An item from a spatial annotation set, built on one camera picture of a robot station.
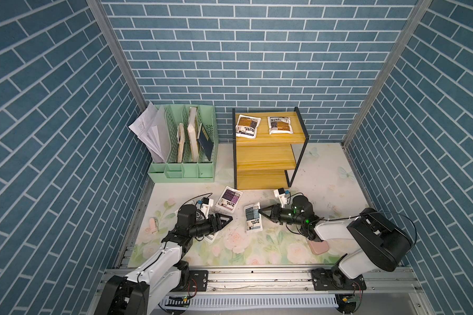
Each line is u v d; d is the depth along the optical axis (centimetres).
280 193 82
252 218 83
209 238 84
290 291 73
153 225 87
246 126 77
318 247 80
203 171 108
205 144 111
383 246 45
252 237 84
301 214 69
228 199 96
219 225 73
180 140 94
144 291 40
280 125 79
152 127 87
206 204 79
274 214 75
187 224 66
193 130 91
